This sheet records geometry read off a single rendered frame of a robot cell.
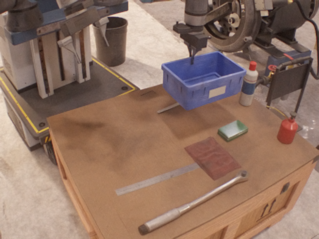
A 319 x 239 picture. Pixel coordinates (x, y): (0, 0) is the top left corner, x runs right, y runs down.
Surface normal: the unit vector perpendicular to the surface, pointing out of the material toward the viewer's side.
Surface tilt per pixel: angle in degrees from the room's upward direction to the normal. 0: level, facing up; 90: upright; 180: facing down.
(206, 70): 90
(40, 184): 0
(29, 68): 90
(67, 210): 0
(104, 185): 0
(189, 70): 90
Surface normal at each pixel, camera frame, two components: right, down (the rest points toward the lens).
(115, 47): 0.44, 0.60
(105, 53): -0.16, 0.64
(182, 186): 0.05, -0.79
